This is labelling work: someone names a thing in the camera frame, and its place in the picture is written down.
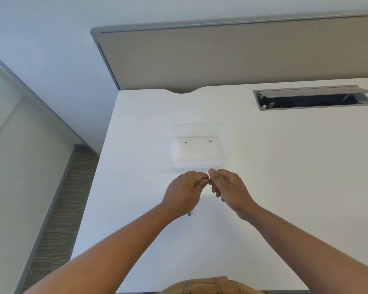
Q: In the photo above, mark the person's left hand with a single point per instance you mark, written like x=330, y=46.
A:
x=184, y=195

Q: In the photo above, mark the person's right hand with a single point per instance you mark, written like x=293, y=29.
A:
x=233, y=192

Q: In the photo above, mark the person's right forearm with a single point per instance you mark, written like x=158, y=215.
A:
x=309, y=251

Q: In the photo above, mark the person's left forearm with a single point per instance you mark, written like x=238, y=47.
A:
x=110, y=254

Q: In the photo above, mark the clear plastic container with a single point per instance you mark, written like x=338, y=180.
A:
x=199, y=150

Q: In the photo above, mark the tan plaid clothing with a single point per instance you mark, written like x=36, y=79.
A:
x=208, y=287

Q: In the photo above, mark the beige desk partition panel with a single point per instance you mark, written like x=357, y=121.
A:
x=233, y=55

